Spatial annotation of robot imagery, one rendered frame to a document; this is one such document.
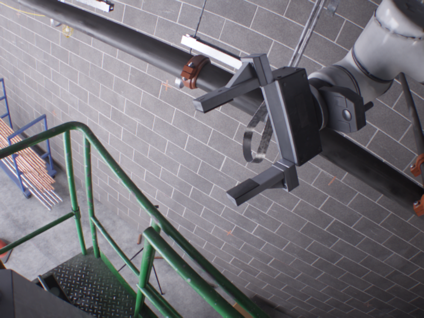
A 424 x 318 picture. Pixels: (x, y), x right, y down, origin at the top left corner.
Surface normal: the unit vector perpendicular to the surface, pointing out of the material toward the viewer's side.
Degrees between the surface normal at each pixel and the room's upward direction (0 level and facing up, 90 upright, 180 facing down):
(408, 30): 113
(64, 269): 0
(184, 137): 90
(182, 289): 0
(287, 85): 60
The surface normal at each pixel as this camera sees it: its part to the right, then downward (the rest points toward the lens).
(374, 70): -0.49, 0.78
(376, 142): -0.43, 0.51
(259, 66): 0.44, 0.26
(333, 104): -0.84, 0.44
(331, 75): -0.06, -0.62
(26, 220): 0.28, -0.70
